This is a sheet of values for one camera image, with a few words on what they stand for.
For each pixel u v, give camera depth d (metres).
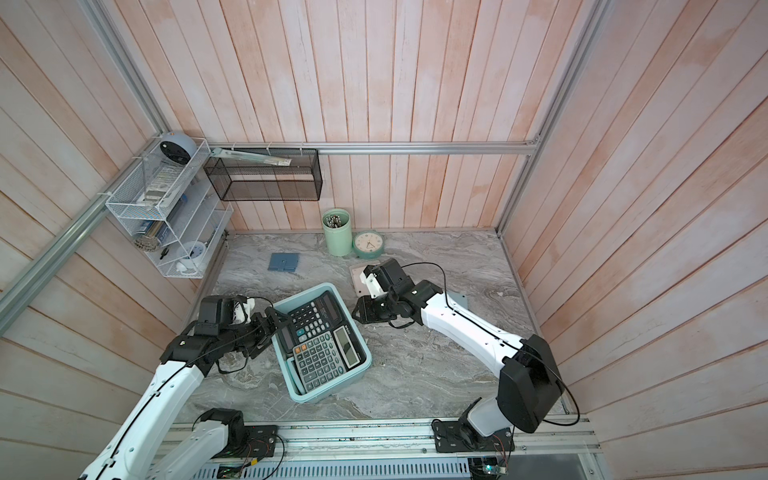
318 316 0.84
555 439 0.75
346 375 0.72
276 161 0.90
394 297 0.61
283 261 1.11
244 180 1.07
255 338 0.68
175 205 0.76
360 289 1.01
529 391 0.41
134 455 0.40
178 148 0.80
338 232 1.01
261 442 0.73
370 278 0.74
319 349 0.78
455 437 0.72
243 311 0.63
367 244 1.14
